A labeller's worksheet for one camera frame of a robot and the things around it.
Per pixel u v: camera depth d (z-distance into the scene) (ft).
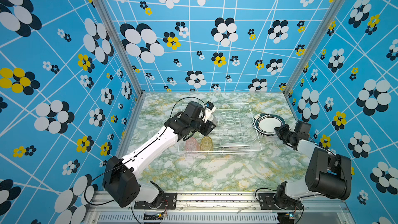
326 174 1.44
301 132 2.32
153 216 2.36
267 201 2.39
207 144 2.88
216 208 2.37
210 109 2.21
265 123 3.31
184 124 1.85
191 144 2.87
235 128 3.17
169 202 2.41
